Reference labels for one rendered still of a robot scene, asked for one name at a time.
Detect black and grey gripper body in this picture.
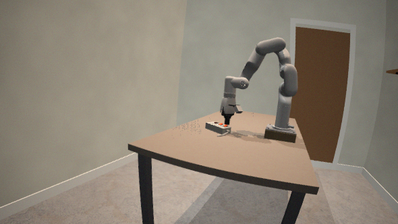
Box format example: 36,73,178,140
220,97,236,114

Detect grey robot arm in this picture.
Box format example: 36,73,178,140
224,38,297,131

